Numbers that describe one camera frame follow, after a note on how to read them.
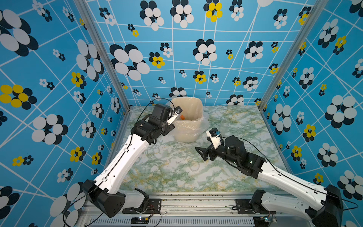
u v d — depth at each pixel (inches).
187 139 38.6
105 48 33.7
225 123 45.3
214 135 23.5
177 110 24.2
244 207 28.5
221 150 24.0
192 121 30.3
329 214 14.6
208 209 29.1
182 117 39.0
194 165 34.9
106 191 14.8
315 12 27.3
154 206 28.6
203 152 24.1
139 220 28.4
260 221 27.6
